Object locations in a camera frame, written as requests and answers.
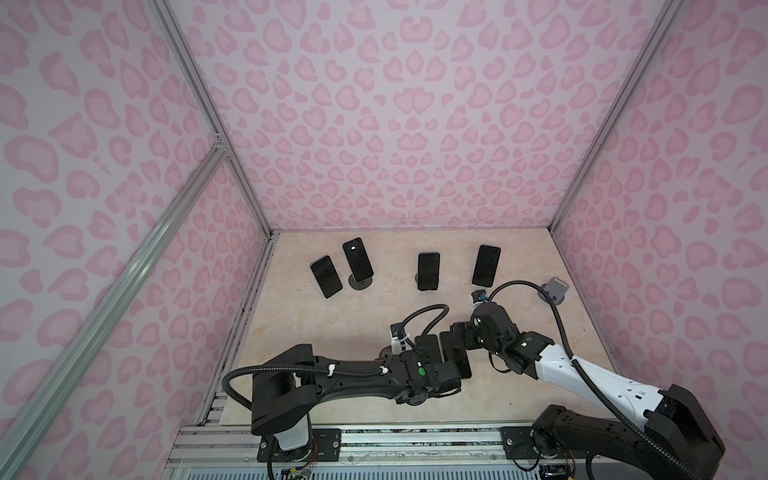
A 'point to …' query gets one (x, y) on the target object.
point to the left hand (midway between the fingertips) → (410, 356)
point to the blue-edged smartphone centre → (428, 270)
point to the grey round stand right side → (556, 289)
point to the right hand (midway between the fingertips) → (465, 325)
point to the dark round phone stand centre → (417, 278)
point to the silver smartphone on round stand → (358, 259)
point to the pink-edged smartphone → (430, 347)
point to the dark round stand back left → (362, 285)
